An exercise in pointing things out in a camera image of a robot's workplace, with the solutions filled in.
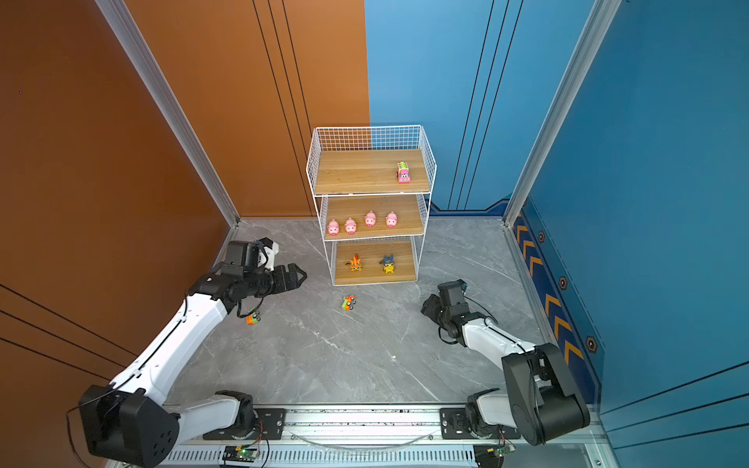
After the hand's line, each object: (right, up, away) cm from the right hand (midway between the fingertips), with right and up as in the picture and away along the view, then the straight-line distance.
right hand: (426, 307), depth 92 cm
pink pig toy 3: (-17, +27, -8) cm, 34 cm away
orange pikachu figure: (-23, +13, +7) cm, 28 cm away
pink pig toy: (-28, +25, -10) cm, 39 cm away
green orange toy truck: (-55, -4, -1) cm, 55 cm away
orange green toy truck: (-25, +1, +2) cm, 25 cm away
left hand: (-38, +11, -11) cm, 41 cm away
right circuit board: (+13, -32, -21) cm, 40 cm away
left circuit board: (-49, -31, -21) cm, 62 cm away
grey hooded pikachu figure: (-12, +13, +7) cm, 19 cm away
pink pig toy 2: (-23, +25, -9) cm, 35 cm away
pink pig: (-11, +27, -9) cm, 31 cm away
